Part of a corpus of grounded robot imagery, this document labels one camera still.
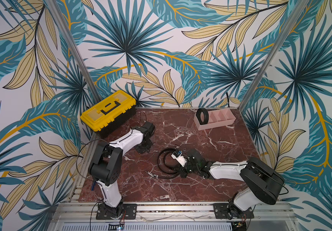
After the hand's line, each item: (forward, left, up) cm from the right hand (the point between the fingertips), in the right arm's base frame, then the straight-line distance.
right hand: (173, 167), depth 86 cm
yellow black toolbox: (+32, +39, +16) cm, 53 cm away
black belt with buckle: (+39, -21, +6) cm, 44 cm away
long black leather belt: (-3, +4, +1) cm, 5 cm away
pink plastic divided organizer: (+41, -37, -2) cm, 55 cm away
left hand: (+11, +17, +2) cm, 20 cm away
